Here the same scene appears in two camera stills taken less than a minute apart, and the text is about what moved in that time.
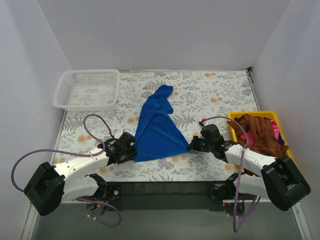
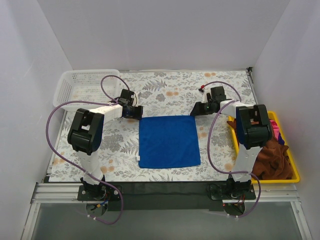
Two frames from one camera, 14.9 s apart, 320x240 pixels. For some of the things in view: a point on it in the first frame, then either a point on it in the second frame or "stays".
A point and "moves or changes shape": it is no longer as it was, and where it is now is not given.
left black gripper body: [128, 150] -> [137, 112]
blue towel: [158, 134] moves or changes shape
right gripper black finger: [195, 144] -> [199, 109]
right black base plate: [226, 191] stays
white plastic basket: [87, 90] stays
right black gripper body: [196, 145] -> [199, 109]
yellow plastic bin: [271, 115] stays
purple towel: [280, 140] stays
